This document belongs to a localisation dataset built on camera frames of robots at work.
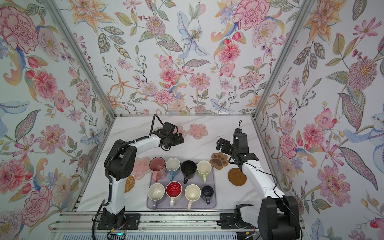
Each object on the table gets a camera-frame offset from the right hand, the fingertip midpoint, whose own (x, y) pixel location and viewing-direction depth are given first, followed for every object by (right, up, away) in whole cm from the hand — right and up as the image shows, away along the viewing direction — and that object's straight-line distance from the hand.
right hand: (223, 143), depth 87 cm
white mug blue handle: (-30, -13, +1) cm, 32 cm away
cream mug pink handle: (-18, -26, -6) cm, 33 cm away
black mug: (-20, -14, -2) cm, 25 cm away
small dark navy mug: (-10, -27, -6) cm, 29 cm away
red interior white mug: (-28, -26, -5) cm, 39 cm away
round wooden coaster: (+8, -20, +1) cm, 22 cm away
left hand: (-25, 0, +14) cm, 29 cm away
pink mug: (-38, -14, +1) cm, 41 cm away
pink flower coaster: (-14, +7, +24) cm, 29 cm away
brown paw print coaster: (-1, -12, +9) cm, 15 cm away
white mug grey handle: (-38, -27, -5) cm, 47 cm away
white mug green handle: (-11, -14, +1) cm, 18 cm away
